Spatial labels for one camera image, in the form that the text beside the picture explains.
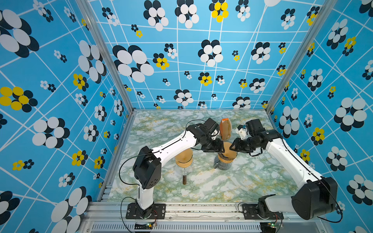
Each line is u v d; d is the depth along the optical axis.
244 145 0.71
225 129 1.01
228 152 0.81
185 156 0.79
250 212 0.73
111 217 0.73
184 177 0.79
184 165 0.79
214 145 0.70
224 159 0.77
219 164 0.85
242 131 0.75
